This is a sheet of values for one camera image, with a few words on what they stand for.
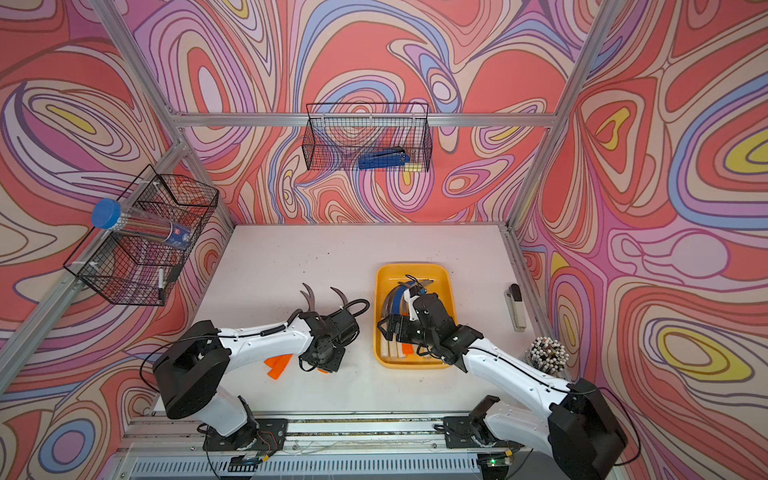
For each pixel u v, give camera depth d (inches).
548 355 26.7
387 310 37.5
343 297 38.8
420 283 41.1
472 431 25.8
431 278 40.4
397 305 37.7
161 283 28.4
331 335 25.2
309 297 38.8
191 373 17.2
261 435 28.3
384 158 35.5
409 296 29.9
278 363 32.6
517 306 36.7
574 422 15.7
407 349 33.1
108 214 24.4
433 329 24.2
